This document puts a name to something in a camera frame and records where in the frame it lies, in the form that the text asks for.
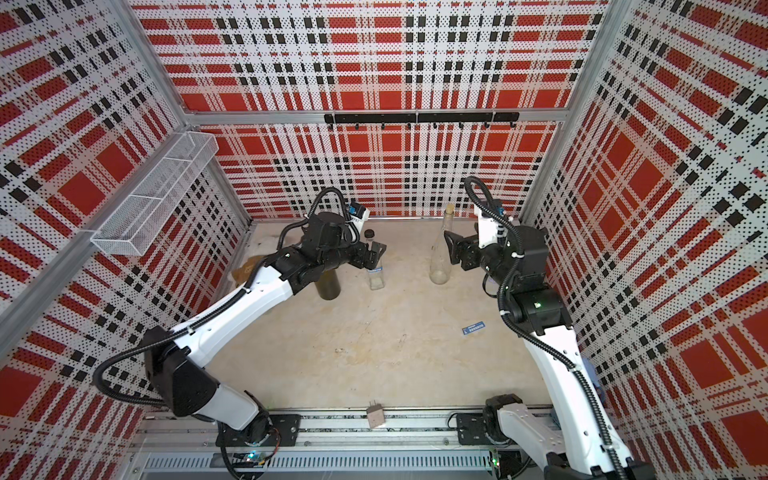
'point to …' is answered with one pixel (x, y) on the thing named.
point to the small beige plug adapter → (375, 414)
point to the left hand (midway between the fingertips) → (373, 240)
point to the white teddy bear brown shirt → (242, 274)
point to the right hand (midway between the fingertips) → (465, 229)
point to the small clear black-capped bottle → (376, 276)
